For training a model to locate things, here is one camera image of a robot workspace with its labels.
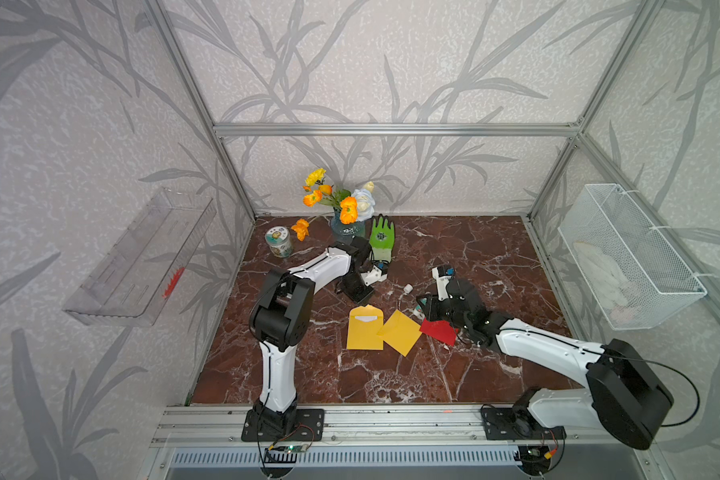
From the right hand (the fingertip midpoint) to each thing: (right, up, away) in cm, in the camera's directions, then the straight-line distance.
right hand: (419, 296), depth 86 cm
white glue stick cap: (-2, 0, +13) cm, 13 cm away
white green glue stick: (0, -4, -2) cm, 4 cm away
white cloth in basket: (+47, +7, -9) cm, 49 cm away
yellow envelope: (-16, -11, +6) cm, 20 cm away
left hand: (-16, -3, +8) cm, 19 cm away
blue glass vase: (-23, +19, +16) cm, 34 cm away
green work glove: (-10, +17, +26) cm, 33 cm away
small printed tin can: (-47, +16, +18) cm, 52 cm away
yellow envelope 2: (-5, -12, +4) cm, 14 cm away
